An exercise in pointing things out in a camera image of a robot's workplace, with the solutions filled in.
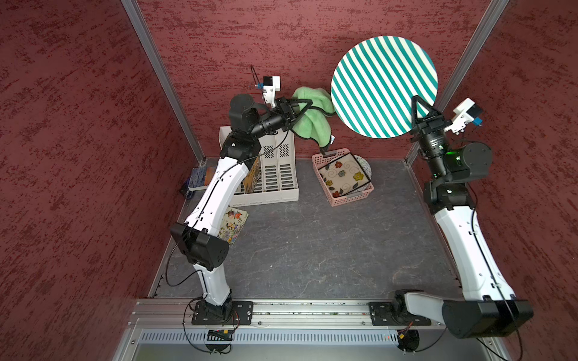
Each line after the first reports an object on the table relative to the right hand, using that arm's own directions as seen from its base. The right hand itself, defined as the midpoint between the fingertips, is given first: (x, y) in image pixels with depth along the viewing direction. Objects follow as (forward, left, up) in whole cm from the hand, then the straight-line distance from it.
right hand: (404, 101), depth 53 cm
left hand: (+5, +22, -4) cm, 23 cm away
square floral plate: (+22, +4, -53) cm, 57 cm away
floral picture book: (0, +55, -57) cm, 80 cm away
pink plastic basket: (+33, +13, -53) cm, 64 cm away
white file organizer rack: (+23, +36, -57) cm, 71 cm away
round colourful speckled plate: (+24, -6, -49) cm, 55 cm away
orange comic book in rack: (+19, +48, -49) cm, 71 cm away
